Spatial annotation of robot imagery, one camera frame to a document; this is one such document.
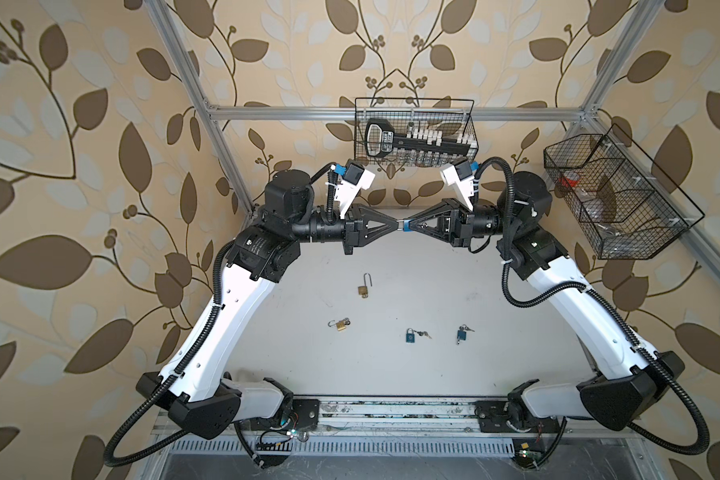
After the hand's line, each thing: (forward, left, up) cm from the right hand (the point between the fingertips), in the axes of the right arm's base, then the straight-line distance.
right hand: (411, 229), depth 53 cm
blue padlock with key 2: (-1, -20, -47) cm, 51 cm away
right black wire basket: (+14, -57, -12) cm, 60 cm away
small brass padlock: (+3, +17, -47) cm, 50 cm away
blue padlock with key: (-1, -4, -46) cm, 47 cm away
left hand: (-1, +2, +1) cm, 3 cm away
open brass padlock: (+14, +10, -46) cm, 49 cm away
